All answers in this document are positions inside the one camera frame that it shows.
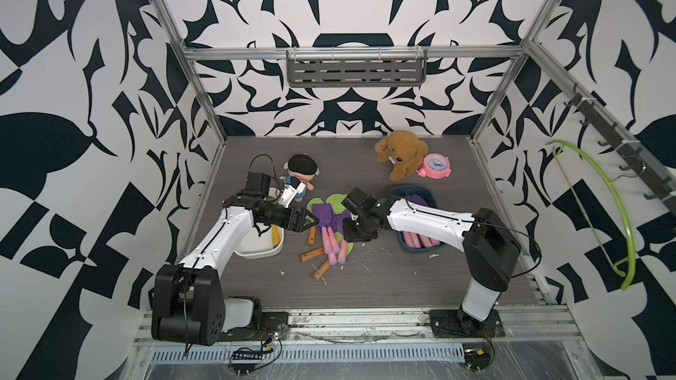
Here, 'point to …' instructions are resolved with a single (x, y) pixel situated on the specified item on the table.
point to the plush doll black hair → (304, 168)
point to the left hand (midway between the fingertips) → (306, 215)
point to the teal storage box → (400, 192)
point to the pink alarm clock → (435, 165)
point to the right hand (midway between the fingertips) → (344, 233)
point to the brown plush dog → (404, 150)
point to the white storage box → (254, 244)
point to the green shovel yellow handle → (276, 240)
